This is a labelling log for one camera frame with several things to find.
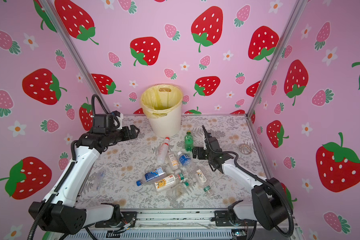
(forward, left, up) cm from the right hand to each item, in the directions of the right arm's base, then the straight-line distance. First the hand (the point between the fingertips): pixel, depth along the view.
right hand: (198, 149), depth 88 cm
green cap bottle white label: (-16, -4, -6) cm, 18 cm away
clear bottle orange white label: (-6, +14, -6) cm, 17 cm away
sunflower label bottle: (-20, +16, -5) cm, 27 cm away
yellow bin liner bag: (+34, +32, +8) cm, 47 cm away
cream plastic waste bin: (+15, +22, +2) cm, 26 cm away
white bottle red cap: (-2, +22, -6) cm, 23 cm away
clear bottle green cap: (-21, +10, -12) cm, 26 cm away
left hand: (-3, +35, +17) cm, 39 cm away
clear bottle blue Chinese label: (-4, +8, -6) cm, 11 cm away
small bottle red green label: (-13, +10, -8) cm, 18 cm away
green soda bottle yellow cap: (+11, +7, -7) cm, 15 cm away
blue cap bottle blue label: (-17, +25, -6) cm, 31 cm away
